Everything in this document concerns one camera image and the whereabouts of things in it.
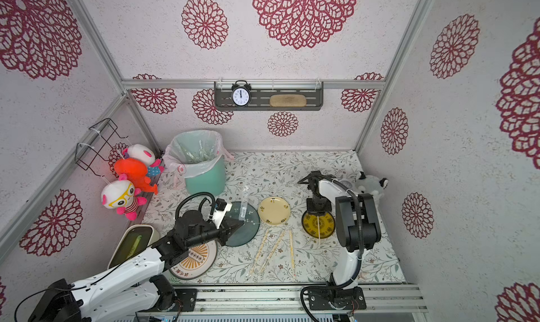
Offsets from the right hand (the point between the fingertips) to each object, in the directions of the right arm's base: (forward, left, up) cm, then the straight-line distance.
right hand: (317, 210), depth 95 cm
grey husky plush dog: (+1, -18, +19) cm, 26 cm away
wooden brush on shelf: (+33, +14, +35) cm, 50 cm away
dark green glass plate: (-11, +30, +1) cm, 32 cm away
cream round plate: (+1, +20, -2) cm, 20 cm away
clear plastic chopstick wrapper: (-13, +30, +20) cm, 39 cm away
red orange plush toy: (+6, +78, +19) cm, 80 cm away
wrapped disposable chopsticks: (-19, +12, -2) cm, 23 cm away
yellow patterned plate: (-6, -4, -2) cm, 7 cm away
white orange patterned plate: (-26, +52, 0) cm, 58 cm away
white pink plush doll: (+17, +79, +20) cm, 83 cm away
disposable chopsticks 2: (-19, +20, -2) cm, 28 cm away
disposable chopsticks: (-11, +1, +1) cm, 11 cm away
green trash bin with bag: (+19, +56, +13) cm, 61 cm away
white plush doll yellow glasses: (-5, +78, +19) cm, 80 cm away
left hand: (-14, +31, +15) cm, 37 cm away
